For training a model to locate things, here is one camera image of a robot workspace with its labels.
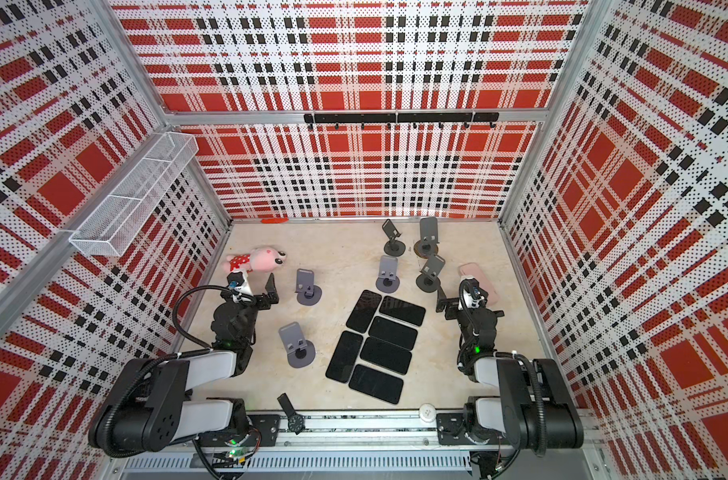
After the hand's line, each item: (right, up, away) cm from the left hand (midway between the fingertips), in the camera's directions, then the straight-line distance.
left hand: (256, 280), depth 86 cm
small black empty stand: (+15, -35, -11) cm, 40 cm away
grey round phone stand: (+53, -2, +14) cm, 55 cm away
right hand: (+59, -1, 0) cm, 59 cm away
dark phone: (+44, -12, +12) cm, 47 cm away
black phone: (+31, -12, +12) cm, 35 cm away
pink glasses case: (+69, +2, +16) cm, 71 cm away
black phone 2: (+40, -18, +7) cm, 45 cm away
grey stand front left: (+14, -20, -4) cm, 25 cm away
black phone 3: (+26, -23, -1) cm, 34 cm away
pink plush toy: (-5, +5, +15) cm, 17 cm away
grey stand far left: (+42, +10, +25) cm, 49 cm away
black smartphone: (+35, -28, -6) cm, 45 cm away
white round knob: (+49, -33, -10) cm, 60 cm away
